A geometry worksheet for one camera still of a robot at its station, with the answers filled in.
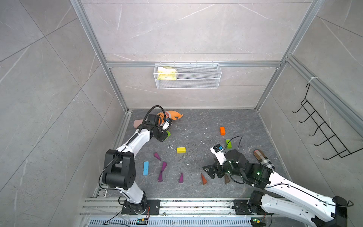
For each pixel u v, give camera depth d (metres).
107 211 0.72
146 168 0.86
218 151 0.63
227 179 0.83
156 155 0.92
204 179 0.82
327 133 0.66
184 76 1.01
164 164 0.87
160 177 0.82
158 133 0.77
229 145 0.95
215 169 0.63
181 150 0.93
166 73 0.87
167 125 0.81
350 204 0.41
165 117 0.80
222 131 1.04
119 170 0.45
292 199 0.45
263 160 0.88
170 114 1.08
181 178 0.83
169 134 0.90
